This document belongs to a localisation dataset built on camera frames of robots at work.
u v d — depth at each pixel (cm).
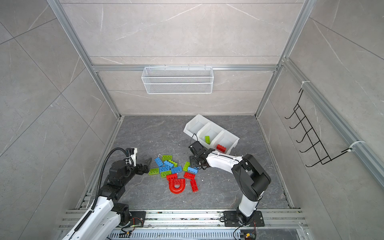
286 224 73
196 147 73
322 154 64
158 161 93
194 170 88
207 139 104
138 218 73
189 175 86
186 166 91
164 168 88
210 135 107
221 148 97
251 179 46
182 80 101
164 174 88
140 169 73
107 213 54
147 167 73
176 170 90
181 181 86
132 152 70
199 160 69
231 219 73
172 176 86
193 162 82
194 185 84
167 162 91
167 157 95
